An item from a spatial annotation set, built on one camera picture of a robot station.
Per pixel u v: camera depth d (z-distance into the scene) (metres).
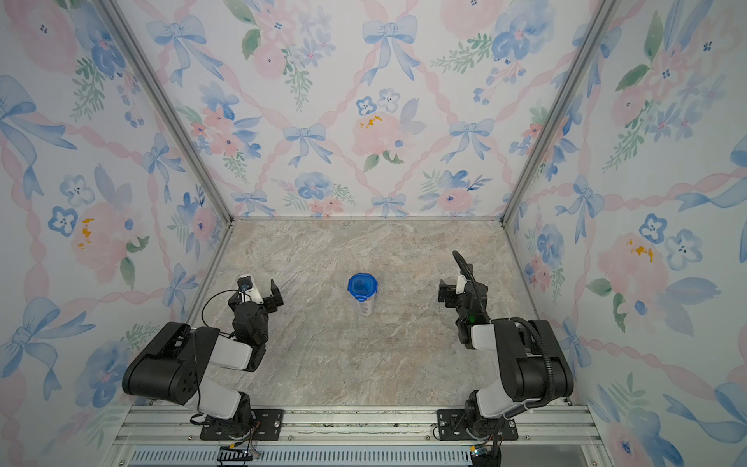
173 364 0.46
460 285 0.83
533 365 0.45
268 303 0.82
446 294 0.85
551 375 0.43
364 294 0.84
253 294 0.78
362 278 0.88
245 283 0.76
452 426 0.73
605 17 0.69
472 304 0.72
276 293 0.84
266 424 0.75
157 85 0.82
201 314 0.98
